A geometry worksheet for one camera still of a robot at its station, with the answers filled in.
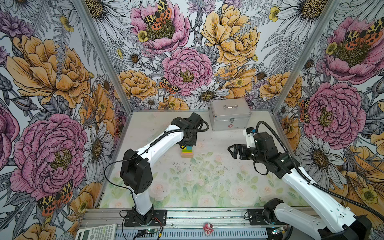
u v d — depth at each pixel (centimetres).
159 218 73
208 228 68
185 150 92
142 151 48
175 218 76
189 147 90
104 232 69
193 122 66
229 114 100
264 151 55
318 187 44
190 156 96
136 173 46
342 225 39
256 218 74
